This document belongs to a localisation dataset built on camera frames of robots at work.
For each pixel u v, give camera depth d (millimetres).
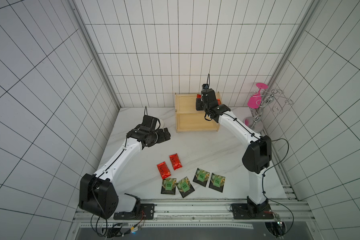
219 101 933
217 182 816
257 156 503
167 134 734
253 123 1063
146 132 591
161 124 1035
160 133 730
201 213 729
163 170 854
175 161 876
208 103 678
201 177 837
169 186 811
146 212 728
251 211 649
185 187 810
